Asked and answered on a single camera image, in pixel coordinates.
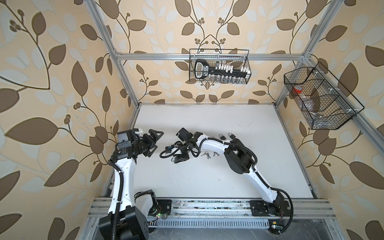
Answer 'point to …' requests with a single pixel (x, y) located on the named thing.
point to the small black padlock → (222, 137)
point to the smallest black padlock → (232, 136)
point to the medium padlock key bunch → (207, 154)
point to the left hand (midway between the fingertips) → (160, 137)
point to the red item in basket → (298, 89)
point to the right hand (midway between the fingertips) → (175, 157)
